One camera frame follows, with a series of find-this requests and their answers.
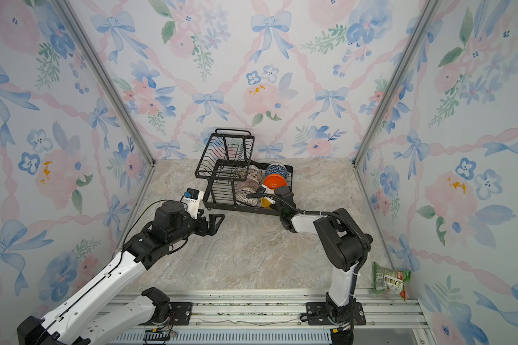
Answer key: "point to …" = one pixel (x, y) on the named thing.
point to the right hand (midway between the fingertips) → (281, 186)
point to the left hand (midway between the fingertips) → (214, 212)
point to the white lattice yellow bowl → (241, 195)
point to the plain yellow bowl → (265, 203)
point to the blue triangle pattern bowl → (276, 168)
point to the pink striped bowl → (248, 183)
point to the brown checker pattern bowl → (255, 173)
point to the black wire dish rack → (234, 182)
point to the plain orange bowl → (274, 180)
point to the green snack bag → (390, 280)
